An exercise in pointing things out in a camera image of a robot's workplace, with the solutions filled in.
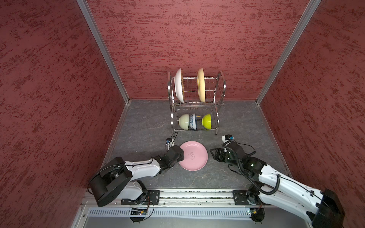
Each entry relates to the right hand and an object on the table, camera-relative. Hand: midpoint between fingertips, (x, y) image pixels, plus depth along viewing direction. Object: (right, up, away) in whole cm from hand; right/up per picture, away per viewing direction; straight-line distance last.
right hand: (213, 154), depth 80 cm
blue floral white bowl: (-12, +19, +12) cm, 25 cm away
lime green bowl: (-2, +19, +12) cm, 22 cm away
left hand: (-19, -3, +9) cm, 21 cm away
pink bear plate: (-10, -4, +9) cm, 14 cm away
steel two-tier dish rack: (-9, +32, +23) cm, 41 cm away
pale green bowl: (-17, +18, +10) cm, 27 cm away
